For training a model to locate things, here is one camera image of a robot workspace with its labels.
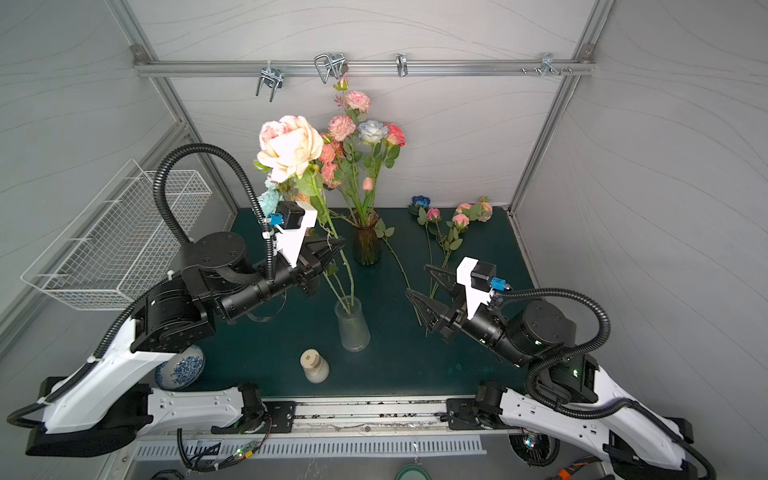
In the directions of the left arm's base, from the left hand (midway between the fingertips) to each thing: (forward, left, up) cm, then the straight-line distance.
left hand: (344, 235), depth 50 cm
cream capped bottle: (-11, +11, -40) cm, 42 cm away
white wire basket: (+8, +56, -17) cm, 59 cm away
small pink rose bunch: (+41, -26, -46) cm, 67 cm away
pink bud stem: (+36, 0, -20) cm, 41 cm away
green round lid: (-30, -13, -37) cm, 50 cm away
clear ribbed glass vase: (-1, +2, -40) cm, 40 cm away
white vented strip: (-28, +31, -48) cm, 64 cm away
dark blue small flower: (+55, -18, -44) cm, 73 cm away
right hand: (-4, -14, -4) cm, 15 cm away
